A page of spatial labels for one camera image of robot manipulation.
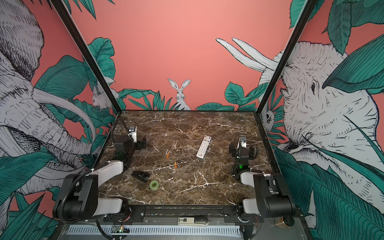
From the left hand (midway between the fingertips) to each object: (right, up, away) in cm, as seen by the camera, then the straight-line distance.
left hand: (136, 132), depth 89 cm
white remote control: (+42, -10, +9) cm, 44 cm away
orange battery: (+18, -15, +6) cm, 25 cm away
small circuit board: (0, -45, -19) cm, 49 cm away
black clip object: (+5, -25, -3) cm, 26 cm away
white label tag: (+33, -41, -20) cm, 56 cm away
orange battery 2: (+24, -21, +1) cm, 32 cm away
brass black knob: (+76, -39, -24) cm, 89 cm away
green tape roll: (+12, -30, -5) cm, 33 cm away
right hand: (+64, -5, 0) cm, 64 cm away
